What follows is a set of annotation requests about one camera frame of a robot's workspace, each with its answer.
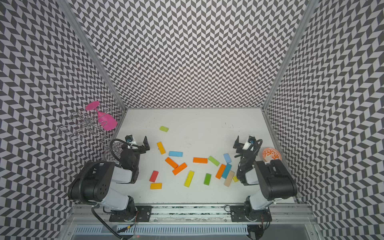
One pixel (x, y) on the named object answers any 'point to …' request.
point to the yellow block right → (235, 179)
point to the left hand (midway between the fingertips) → (139, 138)
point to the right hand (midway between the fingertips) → (246, 139)
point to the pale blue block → (227, 157)
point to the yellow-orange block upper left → (161, 148)
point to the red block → (153, 176)
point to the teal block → (226, 170)
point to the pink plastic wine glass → (107, 121)
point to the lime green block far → (163, 128)
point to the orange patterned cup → (271, 153)
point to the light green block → (213, 161)
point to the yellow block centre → (189, 178)
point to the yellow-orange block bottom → (156, 186)
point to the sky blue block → (176, 153)
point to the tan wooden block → (229, 178)
